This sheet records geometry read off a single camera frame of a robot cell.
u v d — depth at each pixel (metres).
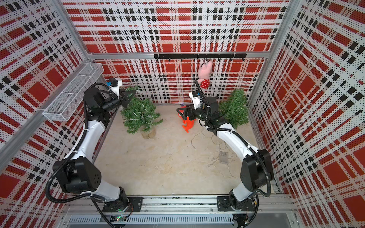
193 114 0.69
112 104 0.65
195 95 0.68
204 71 0.92
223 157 0.91
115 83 0.62
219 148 0.95
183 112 0.69
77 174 0.43
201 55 0.88
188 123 1.06
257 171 0.43
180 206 0.74
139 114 0.79
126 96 0.69
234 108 0.83
